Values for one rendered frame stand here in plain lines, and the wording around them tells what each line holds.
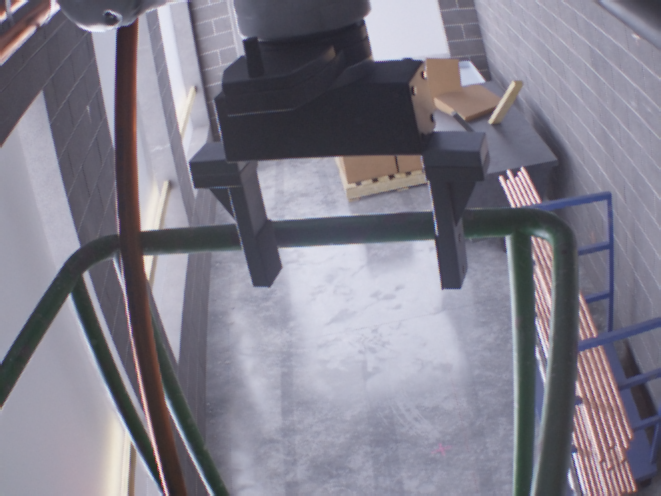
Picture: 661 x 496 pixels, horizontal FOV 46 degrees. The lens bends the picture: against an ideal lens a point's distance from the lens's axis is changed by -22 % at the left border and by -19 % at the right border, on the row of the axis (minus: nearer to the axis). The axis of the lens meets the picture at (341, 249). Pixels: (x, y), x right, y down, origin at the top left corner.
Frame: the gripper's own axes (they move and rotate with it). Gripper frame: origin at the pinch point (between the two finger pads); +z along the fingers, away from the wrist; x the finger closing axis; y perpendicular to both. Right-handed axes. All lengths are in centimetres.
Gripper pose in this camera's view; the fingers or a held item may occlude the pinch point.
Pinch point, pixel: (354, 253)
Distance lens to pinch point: 64.2
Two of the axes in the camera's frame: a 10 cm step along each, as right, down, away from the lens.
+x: -9.4, 0.0, 3.4
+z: 1.8, 8.5, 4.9
